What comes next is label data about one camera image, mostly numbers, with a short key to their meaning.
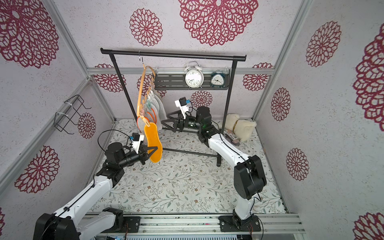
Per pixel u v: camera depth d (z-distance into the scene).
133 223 0.74
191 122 0.66
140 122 0.75
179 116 0.73
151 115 0.79
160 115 0.70
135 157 0.68
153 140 0.71
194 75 0.88
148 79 1.00
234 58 0.58
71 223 0.42
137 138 0.66
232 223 0.73
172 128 0.65
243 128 1.03
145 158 0.68
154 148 0.74
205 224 0.76
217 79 0.90
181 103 0.64
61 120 0.73
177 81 0.93
